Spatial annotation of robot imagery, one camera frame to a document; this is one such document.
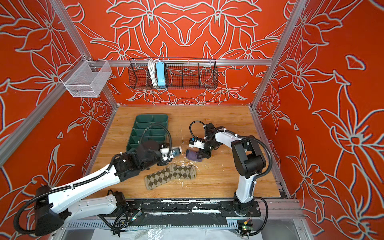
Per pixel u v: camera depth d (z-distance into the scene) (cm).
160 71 89
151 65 87
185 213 73
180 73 98
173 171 85
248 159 50
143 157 53
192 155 86
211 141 73
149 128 51
